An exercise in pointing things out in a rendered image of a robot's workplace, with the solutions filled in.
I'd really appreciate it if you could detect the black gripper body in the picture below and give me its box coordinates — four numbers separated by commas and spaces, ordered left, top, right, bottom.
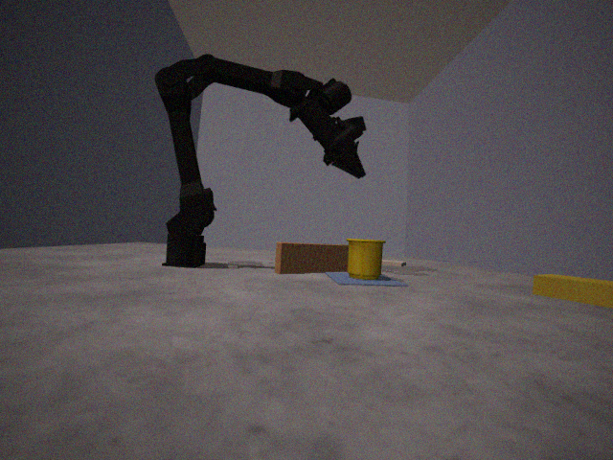
311, 115, 364, 166

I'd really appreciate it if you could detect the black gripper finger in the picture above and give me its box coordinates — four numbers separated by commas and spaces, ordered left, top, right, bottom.
332, 161, 361, 179
336, 141, 366, 178

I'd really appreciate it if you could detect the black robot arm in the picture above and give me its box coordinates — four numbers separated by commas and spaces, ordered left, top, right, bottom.
155, 54, 352, 267

